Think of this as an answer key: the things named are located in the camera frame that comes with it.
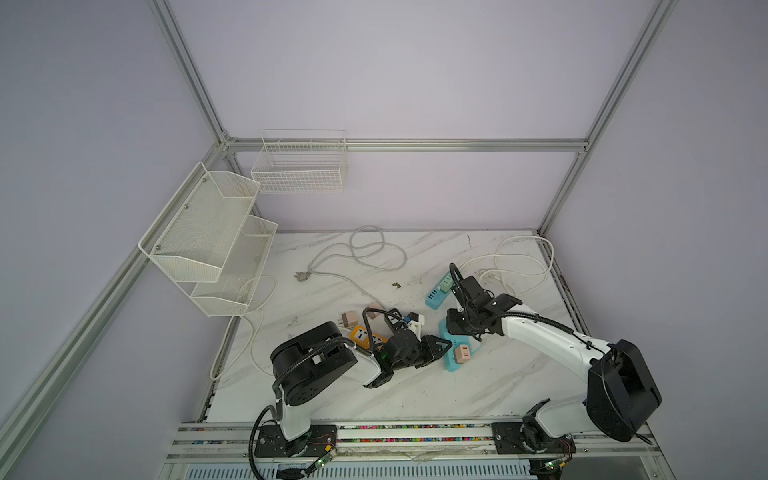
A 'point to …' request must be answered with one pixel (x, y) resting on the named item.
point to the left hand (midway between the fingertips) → (451, 350)
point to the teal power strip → (456, 340)
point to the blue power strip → (437, 297)
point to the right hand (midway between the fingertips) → (448, 323)
